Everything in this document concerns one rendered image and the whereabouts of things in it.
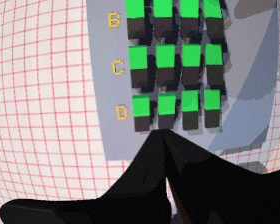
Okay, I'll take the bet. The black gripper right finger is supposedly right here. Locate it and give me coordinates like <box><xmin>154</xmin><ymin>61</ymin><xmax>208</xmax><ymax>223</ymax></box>
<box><xmin>160</xmin><ymin>128</ymin><xmax>280</xmax><ymax>224</ymax></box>

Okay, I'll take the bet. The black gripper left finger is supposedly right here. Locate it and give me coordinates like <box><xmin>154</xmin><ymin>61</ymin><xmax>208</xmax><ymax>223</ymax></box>
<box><xmin>0</xmin><ymin>129</ymin><xmax>172</xmax><ymax>224</ymax></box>

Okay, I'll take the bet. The grey switch panel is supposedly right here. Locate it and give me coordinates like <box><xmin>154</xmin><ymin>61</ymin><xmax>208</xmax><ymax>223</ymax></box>
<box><xmin>85</xmin><ymin>0</ymin><xmax>278</xmax><ymax>161</ymax></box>

